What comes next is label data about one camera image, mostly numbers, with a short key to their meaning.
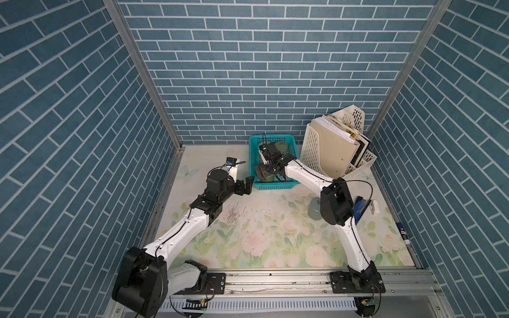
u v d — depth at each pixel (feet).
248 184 2.42
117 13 2.32
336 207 1.92
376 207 3.01
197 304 2.37
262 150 2.60
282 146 3.58
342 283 2.42
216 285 2.41
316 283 2.48
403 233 2.94
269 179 3.25
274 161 2.51
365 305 2.33
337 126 2.87
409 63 2.78
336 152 2.77
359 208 3.07
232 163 2.27
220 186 2.04
